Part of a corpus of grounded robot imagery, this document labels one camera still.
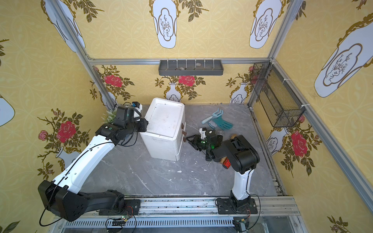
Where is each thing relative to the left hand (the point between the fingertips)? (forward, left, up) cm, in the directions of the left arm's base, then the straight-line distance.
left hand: (147, 123), depth 79 cm
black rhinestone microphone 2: (+4, -44, -19) cm, 48 cm away
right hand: (-2, -20, -18) cm, 27 cm away
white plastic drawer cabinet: (-10, -10, +1) cm, 14 cm away
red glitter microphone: (-15, -45, -21) cm, 52 cm away
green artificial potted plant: (+8, +24, -3) cm, 25 cm away
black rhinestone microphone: (-12, -35, -21) cm, 42 cm away
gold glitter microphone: (+3, -53, -20) cm, 57 cm away
